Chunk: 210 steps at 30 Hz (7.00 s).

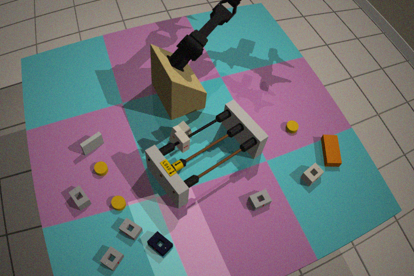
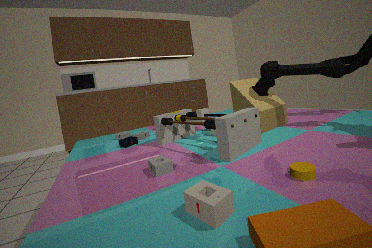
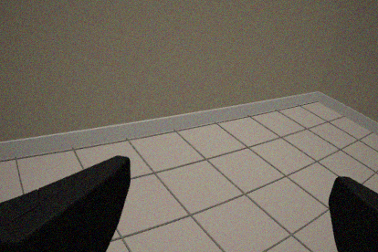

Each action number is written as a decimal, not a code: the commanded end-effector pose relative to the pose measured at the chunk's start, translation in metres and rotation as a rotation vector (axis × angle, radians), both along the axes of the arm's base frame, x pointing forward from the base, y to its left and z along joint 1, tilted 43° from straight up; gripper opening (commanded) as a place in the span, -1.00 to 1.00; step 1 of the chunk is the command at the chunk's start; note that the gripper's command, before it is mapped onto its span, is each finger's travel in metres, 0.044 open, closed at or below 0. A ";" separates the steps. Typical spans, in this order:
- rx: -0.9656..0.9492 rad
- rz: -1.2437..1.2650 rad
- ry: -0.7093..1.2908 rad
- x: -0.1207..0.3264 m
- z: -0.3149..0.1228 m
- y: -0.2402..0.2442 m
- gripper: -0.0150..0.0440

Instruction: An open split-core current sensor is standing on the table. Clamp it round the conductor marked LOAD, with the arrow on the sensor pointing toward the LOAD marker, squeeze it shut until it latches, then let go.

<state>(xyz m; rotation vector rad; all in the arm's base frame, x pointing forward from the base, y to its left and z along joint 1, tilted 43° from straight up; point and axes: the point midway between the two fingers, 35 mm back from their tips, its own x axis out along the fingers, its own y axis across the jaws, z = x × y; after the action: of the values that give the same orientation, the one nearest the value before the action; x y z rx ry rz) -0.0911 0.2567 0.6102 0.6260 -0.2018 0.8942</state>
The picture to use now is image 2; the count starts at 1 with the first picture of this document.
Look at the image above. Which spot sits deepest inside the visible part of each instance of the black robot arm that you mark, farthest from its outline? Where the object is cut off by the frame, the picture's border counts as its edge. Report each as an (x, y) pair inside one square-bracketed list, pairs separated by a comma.
[(334, 68)]

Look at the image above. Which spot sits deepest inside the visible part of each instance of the olive-yellow short cylinder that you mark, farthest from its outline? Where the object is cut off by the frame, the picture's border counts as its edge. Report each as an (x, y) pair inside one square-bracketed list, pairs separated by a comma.
[(303, 171)]

